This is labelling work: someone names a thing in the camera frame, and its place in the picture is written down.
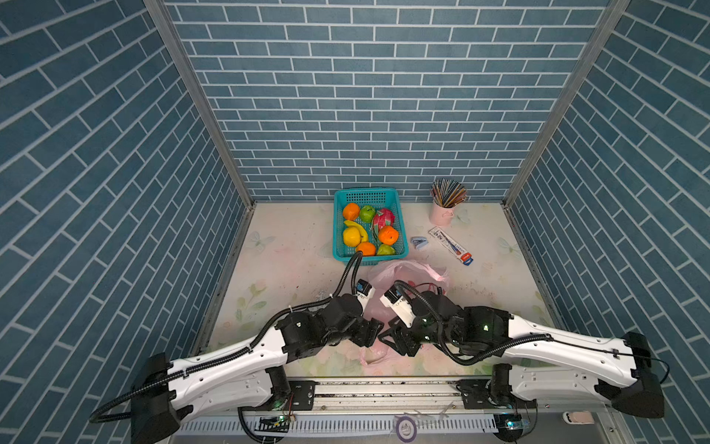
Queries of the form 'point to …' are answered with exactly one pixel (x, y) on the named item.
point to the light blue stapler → (419, 242)
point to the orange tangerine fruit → (367, 248)
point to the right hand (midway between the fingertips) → (380, 329)
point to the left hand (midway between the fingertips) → (376, 324)
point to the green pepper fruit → (385, 250)
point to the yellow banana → (362, 232)
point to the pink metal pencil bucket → (441, 216)
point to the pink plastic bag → (382, 278)
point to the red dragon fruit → (384, 217)
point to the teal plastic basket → (378, 198)
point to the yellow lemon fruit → (351, 236)
